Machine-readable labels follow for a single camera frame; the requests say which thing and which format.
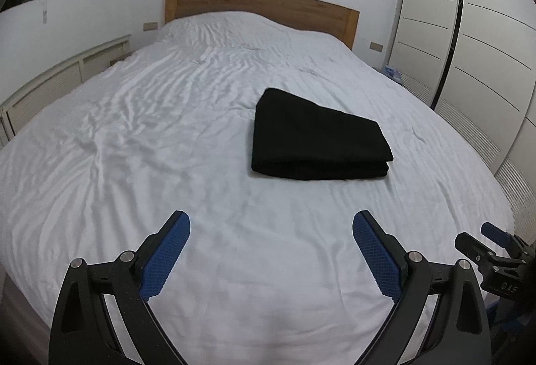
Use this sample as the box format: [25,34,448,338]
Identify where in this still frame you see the black pants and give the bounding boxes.
[251,87,393,181]

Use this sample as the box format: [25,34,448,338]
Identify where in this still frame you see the white bed sheet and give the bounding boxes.
[1,12,514,364]

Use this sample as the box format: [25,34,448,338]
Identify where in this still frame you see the blue patterned item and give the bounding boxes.
[383,66,402,84]

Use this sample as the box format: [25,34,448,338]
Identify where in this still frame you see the cream louvered wardrobe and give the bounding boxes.
[387,0,535,241]

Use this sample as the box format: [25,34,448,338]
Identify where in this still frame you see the white low radiator cabinet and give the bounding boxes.
[1,35,130,147]

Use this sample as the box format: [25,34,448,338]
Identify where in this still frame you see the wooden headboard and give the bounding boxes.
[163,0,360,49]

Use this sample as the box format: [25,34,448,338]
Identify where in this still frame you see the beige wall socket right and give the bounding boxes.
[370,42,383,52]

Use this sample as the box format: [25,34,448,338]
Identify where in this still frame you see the beige wall socket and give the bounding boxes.
[370,42,383,52]
[143,22,158,31]

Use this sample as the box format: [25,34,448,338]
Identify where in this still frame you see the beige wall socket left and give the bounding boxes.
[143,22,158,31]

